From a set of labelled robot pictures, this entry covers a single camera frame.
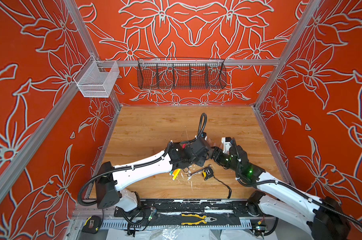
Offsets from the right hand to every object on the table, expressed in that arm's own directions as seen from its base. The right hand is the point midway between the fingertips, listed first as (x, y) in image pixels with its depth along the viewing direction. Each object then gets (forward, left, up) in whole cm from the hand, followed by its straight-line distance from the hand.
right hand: (203, 151), depth 76 cm
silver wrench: (-7, +7, -15) cm, 18 cm away
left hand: (-3, +1, +3) cm, 4 cm away
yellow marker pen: (-7, +14, -15) cm, 22 cm away
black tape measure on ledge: (-29, +53, -12) cm, 62 cm away
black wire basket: (+51, +10, +14) cm, 53 cm away
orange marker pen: (-6, +16, -14) cm, 22 cm away
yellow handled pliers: (-28, 0, -15) cm, 32 cm away
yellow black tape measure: (-7, -3, -13) cm, 15 cm away
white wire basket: (+45, +65, +15) cm, 81 cm away
